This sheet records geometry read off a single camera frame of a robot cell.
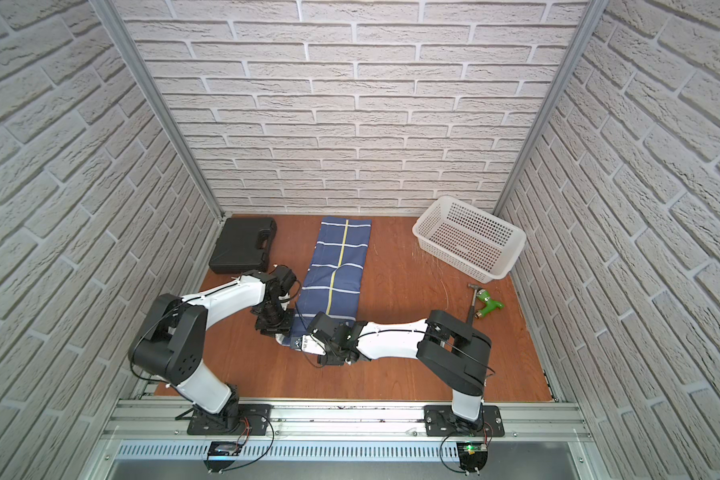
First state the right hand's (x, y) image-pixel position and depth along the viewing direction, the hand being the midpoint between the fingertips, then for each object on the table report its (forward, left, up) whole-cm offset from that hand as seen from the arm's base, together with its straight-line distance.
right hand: (328, 340), depth 86 cm
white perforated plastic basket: (+34, -56, 0) cm, 66 cm away
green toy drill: (+8, -52, -1) cm, 53 cm away
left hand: (+4, +12, 0) cm, 13 cm away
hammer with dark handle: (+9, -47, -1) cm, 48 cm away
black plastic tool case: (+35, +31, +6) cm, 46 cm away
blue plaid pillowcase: (+21, -1, +1) cm, 21 cm away
